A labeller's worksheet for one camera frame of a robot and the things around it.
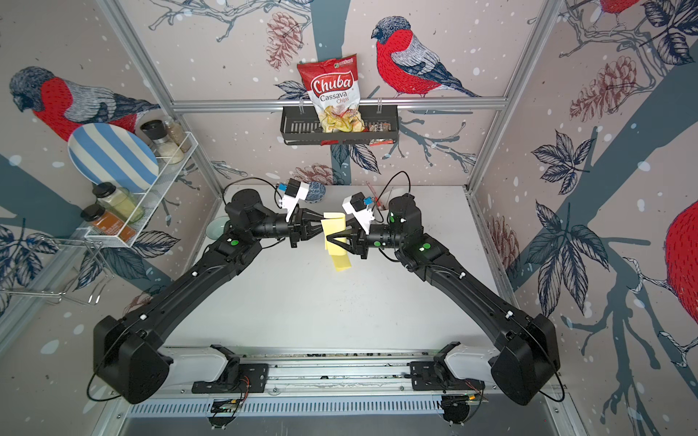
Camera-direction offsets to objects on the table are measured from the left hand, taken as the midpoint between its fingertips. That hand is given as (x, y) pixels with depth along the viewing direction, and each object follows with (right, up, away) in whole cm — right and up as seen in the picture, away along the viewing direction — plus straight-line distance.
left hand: (335, 222), depth 62 cm
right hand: (-1, -3, +4) cm, 5 cm away
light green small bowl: (-50, -4, +42) cm, 65 cm away
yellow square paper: (+1, -9, +5) cm, 10 cm away
